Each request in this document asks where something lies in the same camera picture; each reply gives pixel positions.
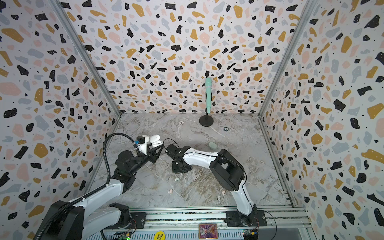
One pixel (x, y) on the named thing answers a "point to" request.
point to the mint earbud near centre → (177, 178)
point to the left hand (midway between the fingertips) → (162, 142)
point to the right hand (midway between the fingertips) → (176, 170)
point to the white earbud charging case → (155, 140)
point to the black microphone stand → (206, 120)
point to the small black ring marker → (226, 129)
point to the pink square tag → (208, 231)
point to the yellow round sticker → (159, 235)
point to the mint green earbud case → (212, 145)
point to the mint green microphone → (208, 93)
